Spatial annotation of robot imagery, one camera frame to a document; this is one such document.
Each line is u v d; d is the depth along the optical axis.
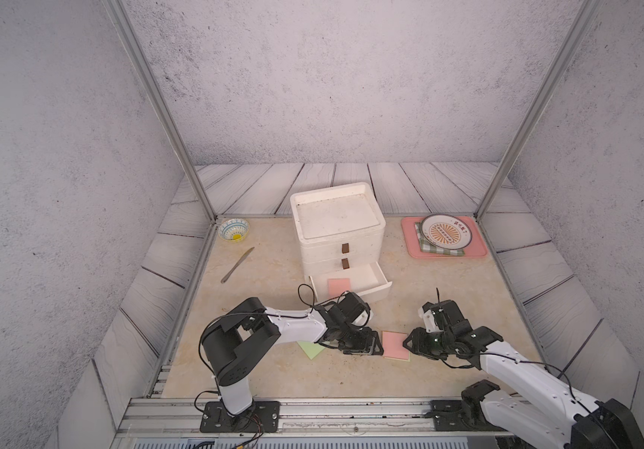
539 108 0.88
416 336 0.75
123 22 0.71
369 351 0.74
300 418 0.74
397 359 0.83
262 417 0.73
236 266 1.05
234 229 1.15
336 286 0.99
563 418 0.43
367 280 0.99
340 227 0.86
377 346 0.79
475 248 1.09
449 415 0.72
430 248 1.08
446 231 1.14
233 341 0.47
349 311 0.70
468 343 0.59
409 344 0.79
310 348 0.83
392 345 0.83
